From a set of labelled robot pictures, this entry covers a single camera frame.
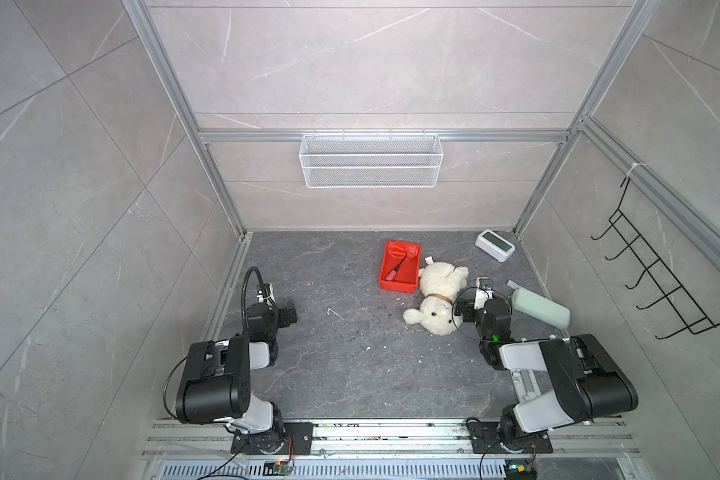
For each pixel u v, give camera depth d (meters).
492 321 0.70
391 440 0.75
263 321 0.71
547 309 0.96
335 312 0.97
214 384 0.45
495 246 1.10
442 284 0.93
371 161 1.01
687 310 0.61
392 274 1.04
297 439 0.73
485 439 0.73
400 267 1.09
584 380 0.45
